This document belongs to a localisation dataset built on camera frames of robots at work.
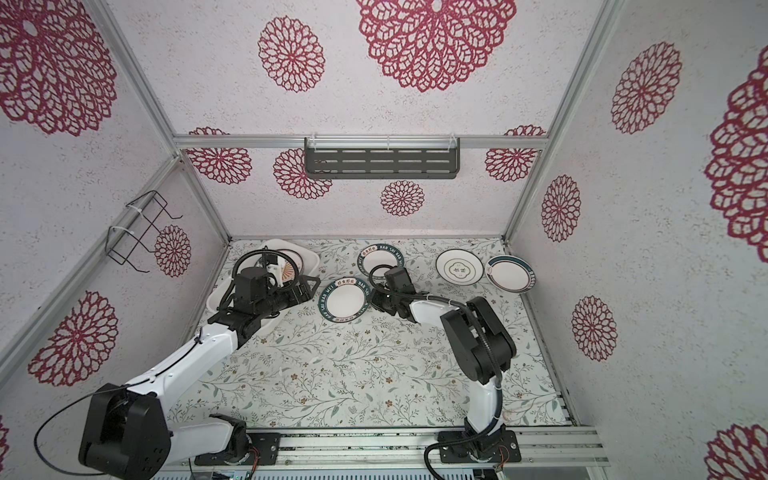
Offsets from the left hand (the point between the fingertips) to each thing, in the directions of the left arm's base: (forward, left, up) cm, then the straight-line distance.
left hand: (310, 288), depth 84 cm
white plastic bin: (-1, +8, +15) cm, 17 cm away
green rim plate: (+7, -8, -16) cm, 19 cm away
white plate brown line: (+22, -50, -18) cm, 57 cm away
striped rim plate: (+19, -68, -19) cm, 73 cm away
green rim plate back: (+25, -18, -17) cm, 35 cm away
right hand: (+6, -15, -10) cm, 19 cm away
